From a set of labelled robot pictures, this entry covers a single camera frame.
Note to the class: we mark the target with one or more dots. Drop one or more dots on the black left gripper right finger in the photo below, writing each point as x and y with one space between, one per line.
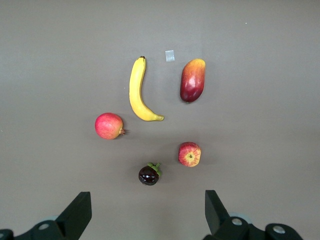
217 215

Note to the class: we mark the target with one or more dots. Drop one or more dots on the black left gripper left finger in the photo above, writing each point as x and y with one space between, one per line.
75 215

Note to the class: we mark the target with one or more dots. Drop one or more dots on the red yellow apple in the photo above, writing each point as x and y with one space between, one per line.
189 155

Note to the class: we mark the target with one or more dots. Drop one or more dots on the yellow banana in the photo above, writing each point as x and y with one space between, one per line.
136 95

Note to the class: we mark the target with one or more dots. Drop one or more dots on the dark purple mangosteen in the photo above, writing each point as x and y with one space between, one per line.
148 175

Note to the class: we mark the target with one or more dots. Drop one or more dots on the red pomegranate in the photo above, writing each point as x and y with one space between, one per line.
107 126

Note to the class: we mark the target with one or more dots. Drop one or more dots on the red yellow mango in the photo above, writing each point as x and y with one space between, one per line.
192 80

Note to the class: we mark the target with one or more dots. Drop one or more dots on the small clear tape piece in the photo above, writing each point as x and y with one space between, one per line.
170 55

